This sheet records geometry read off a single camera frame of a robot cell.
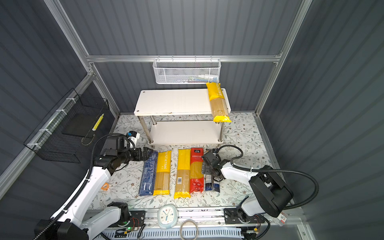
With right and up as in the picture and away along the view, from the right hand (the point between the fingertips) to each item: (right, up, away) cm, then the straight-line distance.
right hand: (211, 169), depth 91 cm
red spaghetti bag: (-9, -4, -8) cm, 13 cm away
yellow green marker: (-61, +27, -15) cm, 68 cm away
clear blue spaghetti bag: (-3, -5, -8) cm, 10 cm away
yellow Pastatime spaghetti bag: (-29, -1, -4) cm, 29 cm away
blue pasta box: (-37, -1, -6) cm, 37 cm away
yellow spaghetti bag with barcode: (-17, -5, -8) cm, 19 cm away
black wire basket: (-73, +24, -19) cm, 79 cm away
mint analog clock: (-24, -17, -19) cm, 35 cm away
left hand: (-37, +14, -11) cm, 41 cm away
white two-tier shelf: (-34, +39, -12) cm, 53 cm away
